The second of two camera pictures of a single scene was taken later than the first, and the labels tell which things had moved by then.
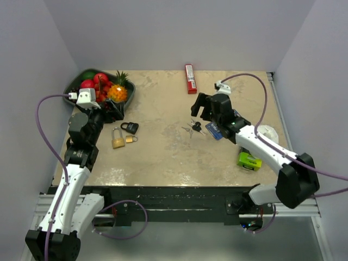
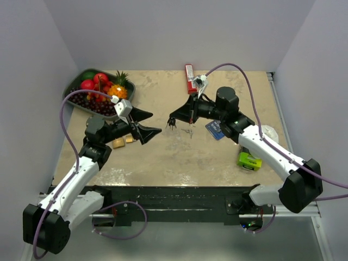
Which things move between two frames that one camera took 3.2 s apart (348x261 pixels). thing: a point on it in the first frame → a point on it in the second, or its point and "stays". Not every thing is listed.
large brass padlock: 117,142 stays
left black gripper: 117,110 → 144,134
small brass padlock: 129,138 stays
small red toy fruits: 101,90 stays
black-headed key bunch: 196,126 → 172,123
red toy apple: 87,84 stays
